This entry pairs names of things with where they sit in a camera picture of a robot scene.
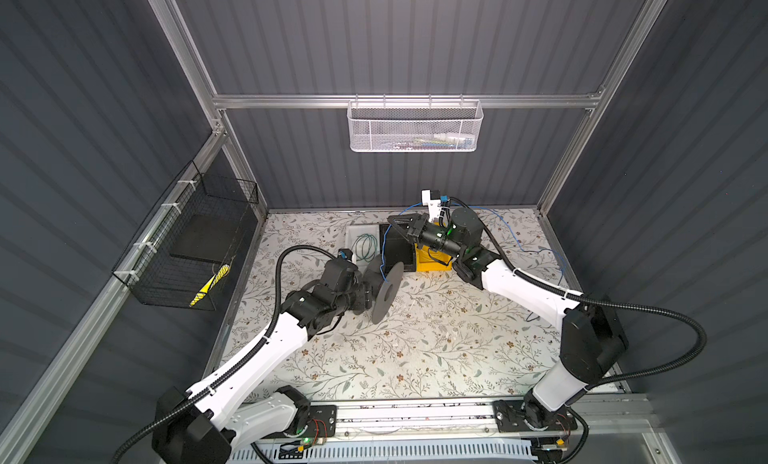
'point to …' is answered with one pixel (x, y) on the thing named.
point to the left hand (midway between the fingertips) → (361, 288)
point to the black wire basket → (183, 256)
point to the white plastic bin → (354, 230)
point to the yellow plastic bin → (428, 260)
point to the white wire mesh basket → (415, 126)
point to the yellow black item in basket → (209, 285)
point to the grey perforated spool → (384, 288)
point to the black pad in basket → (210, 237)
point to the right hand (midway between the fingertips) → (389, 224)
